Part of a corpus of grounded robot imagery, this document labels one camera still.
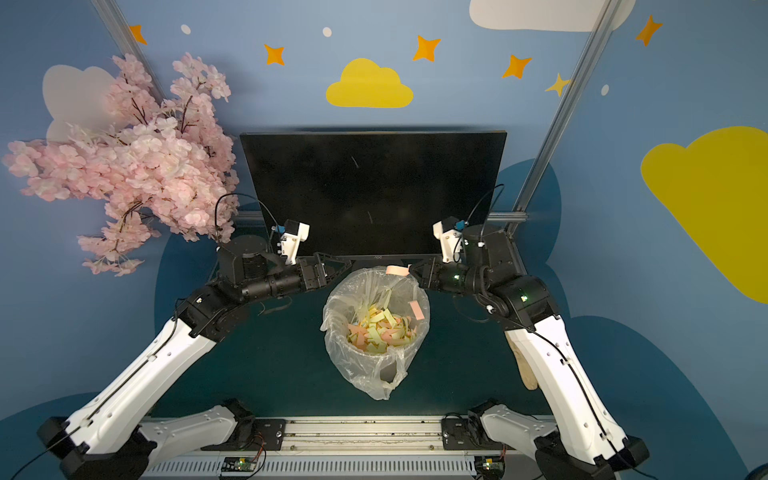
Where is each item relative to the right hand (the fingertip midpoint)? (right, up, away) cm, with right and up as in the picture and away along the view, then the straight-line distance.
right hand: (413, 266), depth 63 cm
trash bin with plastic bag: (-8, -23, -2) cm, 24 cm away
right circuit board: (+20, -51, +10) cm, 55 cm away
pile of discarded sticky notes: (-8, -19, +20) cm, 28 cm away
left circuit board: (-42, -49, +9) cm, 65 cm away
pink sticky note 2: (+1, -10, +5) cm, 12 cm away
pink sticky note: (-4, -1, +1) cm, 4 cm away
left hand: (-15, +1, -1) cm, 15 cm away
